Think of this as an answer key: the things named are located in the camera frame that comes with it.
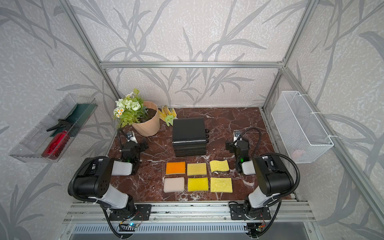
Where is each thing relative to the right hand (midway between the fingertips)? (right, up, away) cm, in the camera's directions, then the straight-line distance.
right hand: (236, 137), depth 95 cm
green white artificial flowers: (-61, +16, -15) cm, 65 cm away
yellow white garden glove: (-51, +17, +23) cm, 59 cm away
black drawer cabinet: (-29, +2, -14) cm, 32 cm away
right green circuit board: (+4, -43, -22) cm, 48 cm away
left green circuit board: (-57, -40, -24) cm, 73 cm away
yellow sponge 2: (-11, -25, -13) cm, 30 cm away
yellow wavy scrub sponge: (-12, -16, -6) cm, 21 cm away
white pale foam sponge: (-38, -25, -13) cm, 47 cm away
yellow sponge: (-25, -18, -6) cm, 31 cm away
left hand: (-64, -1, -2) cm, 64 cm away
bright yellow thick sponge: (-24, -25, -12) cm, 37 cm away
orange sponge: (-38, -18, -6) cm, 42 cm away
